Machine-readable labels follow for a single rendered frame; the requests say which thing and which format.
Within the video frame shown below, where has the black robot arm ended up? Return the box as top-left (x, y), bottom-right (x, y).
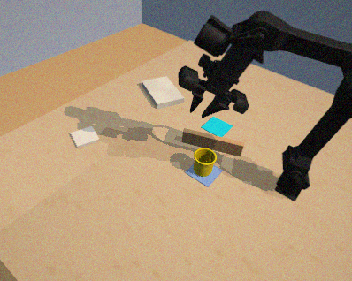
top-left (194, 11), bottom-right (352, 201)

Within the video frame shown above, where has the brown rectangular bar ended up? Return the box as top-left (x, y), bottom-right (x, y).
top-left (182, 128), bottom-right (244, 156)

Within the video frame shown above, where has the olive yellow cup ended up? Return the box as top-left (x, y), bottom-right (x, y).
top-left (194, 148), bottom-right (217, 177)

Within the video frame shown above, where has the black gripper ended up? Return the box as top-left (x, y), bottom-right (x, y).
top-left (178, 60), bottom-right (249, 118)

